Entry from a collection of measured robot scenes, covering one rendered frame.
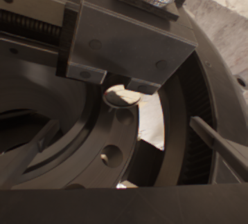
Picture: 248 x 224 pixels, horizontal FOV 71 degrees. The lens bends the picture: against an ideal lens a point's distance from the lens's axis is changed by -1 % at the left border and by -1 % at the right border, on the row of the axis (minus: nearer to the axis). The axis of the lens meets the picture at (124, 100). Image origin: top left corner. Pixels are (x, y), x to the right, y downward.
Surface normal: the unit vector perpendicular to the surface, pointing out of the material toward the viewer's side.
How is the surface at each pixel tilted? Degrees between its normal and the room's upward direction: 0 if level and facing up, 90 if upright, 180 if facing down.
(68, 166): 90
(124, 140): 90
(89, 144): 90
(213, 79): 90
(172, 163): 128
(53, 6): 25
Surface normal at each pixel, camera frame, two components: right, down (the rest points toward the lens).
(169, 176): -0.39, -0.80
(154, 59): 0.03, 0.83
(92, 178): 0.38, -0.53
